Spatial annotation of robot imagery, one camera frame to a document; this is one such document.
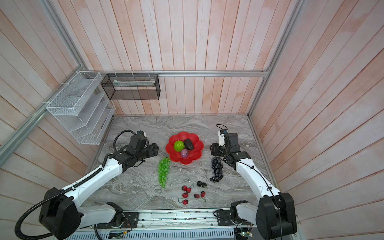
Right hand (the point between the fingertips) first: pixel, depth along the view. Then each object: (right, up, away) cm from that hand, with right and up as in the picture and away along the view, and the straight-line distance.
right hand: (214, 146), depth 86 cm
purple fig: (-18, -5, +6) cm, 20 cm away
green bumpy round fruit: (-21, -1, +9) cm, 23 cm away
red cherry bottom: (-17, -29, -8) cm, 35 cm away
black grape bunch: (+2, -13, +2) cm, 13 cm away
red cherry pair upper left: (-16, -24, -5) cm, 29 cm away
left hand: (-36, -3, -3) cm, 36 cm away
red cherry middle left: (-17, -26, -6) cm, 32 cm away
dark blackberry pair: (-9, -21, -3) cm, 23 cm away
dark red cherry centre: (-11, -27, -6) cm, 29 cm away
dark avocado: (-15, 0, +12) cm, 19 cm away
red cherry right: (-8, -26, -6) cm, 28 cm away
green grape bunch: (-30, -13, +2) cm, 33 cm away
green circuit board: (-51, -42, -15) cm, 67 cm away
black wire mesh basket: (-56, +41, +18) cm, 72 cm away
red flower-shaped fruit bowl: (-24, -8, +9) cm, 27 cm away
